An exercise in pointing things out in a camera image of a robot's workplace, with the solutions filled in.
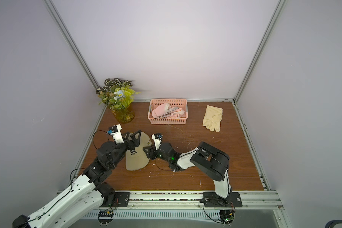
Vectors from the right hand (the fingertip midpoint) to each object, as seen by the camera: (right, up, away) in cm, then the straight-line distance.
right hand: (145, 146), depth 83 cm
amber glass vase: (-20, +18, +20) cm, 33 cm away
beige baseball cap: (-5, -7, 0) cm, 9 cm away
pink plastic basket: (+23, +28, +31) cm, 48 cm away
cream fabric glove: (+48, +16, +25) cm, 56 cm away
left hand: (-2, +11, -10) cm, 15 cm away
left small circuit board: (-18, -34, -11) cm, 40 cm away
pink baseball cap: (+11, +22, +22) cm, 33 cm away
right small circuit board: (+44, -32, -13) cm, 56 cm away
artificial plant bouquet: (-21, +33, +10) cm, 41 cm away
